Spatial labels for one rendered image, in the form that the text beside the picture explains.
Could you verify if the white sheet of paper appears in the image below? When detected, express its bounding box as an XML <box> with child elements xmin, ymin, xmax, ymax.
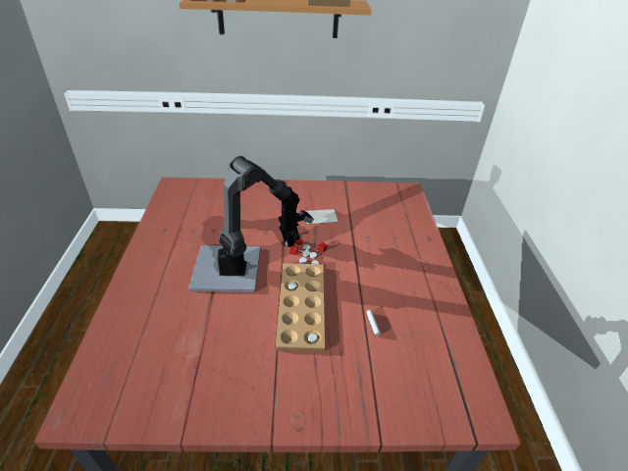
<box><xmin>305</xmin><ymin>209</ymin><xmax>338</xmax><ymax>224</ymax></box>

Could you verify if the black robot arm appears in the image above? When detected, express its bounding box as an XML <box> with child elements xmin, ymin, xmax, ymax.
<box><xmin>218</xmin><ymin>156</ymin><xmax>314</xmax><ymax>276</ymax></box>

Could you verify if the tan wooden counting tray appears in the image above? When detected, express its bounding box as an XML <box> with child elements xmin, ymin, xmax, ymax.
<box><xmin>276</xmin><ymin>263</ymin><xmax>325</xmax><ymax>351</ymax></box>

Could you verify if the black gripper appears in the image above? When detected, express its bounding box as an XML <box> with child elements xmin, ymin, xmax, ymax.
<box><xmin>279</xmin><ymin>216</ymin><xmax>300</xmax><ymax>247</ymax></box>

